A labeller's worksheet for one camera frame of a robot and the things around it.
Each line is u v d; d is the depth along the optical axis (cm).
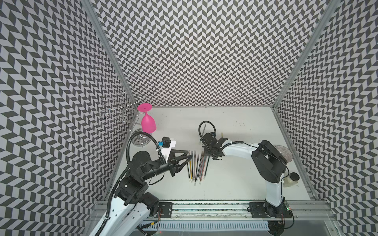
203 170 86
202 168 87
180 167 56
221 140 71
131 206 46
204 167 87
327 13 69
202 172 85
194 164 89
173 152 58
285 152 89
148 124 83
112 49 89
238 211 75
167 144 53
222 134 102
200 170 86
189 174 85
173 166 53
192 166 87
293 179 74
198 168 87
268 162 51
